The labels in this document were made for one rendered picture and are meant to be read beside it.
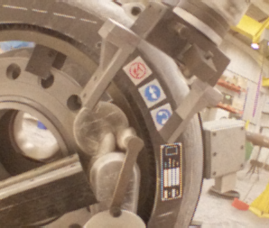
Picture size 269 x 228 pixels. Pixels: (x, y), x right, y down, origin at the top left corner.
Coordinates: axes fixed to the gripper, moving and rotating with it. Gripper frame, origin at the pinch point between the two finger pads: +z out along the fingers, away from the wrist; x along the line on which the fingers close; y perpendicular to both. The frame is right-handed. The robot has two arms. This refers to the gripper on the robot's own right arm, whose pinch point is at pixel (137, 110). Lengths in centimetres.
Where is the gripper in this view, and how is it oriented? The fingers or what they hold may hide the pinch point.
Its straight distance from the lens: 39.7
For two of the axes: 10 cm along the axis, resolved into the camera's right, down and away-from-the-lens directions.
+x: 7.6, 3.6, 5.3
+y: 3.2, 5.0, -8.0
